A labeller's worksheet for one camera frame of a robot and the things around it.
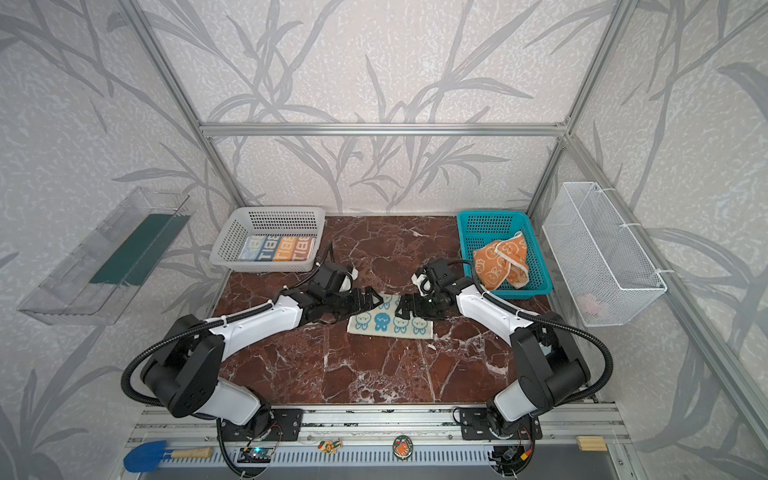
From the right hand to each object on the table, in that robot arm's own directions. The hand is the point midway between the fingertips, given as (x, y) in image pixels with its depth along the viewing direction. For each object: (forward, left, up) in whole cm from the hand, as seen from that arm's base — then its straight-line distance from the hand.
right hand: (408, 304), depth 87 cm
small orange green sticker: (-34, +19, -6) cm, 40 cm away
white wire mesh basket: (-8, -41, +27) cm, 50 cm away
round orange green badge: (-34, +2, -7) cm, 35 cm away
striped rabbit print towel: (+26, +47, -6) cm, 54 cm away
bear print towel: (-2, +8, -7) cm, 11 cm away
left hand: (+1, +9, +3) cm, 10 cm away
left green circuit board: (-36, +37, -8) cm, 52 cm away
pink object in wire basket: (-6, -44, +13) cm, 47 cm away
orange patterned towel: (+19, -33, -4) cm, 38 cm away
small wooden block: (-33, -44, -7) cm, 56 cm away
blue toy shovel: (-36, +62, -6) cm, 72 cm away
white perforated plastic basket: (+32, +64, 0) cm, 72 cm away
